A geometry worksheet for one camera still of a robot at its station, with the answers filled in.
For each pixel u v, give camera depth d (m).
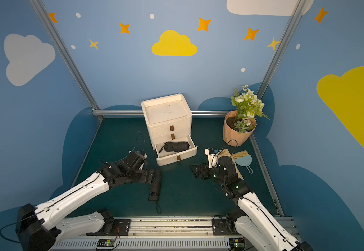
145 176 0.69
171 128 0.91
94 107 1.15
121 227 0.75
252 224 0.59
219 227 0.74
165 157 0.93
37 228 0.38
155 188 0.84
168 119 0.88
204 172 0.67
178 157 0.95
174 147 0.98
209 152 0.70
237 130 0.92
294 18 0.73
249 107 0.86
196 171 0.68
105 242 0.72
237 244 0.73
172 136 0.96
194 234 0.74
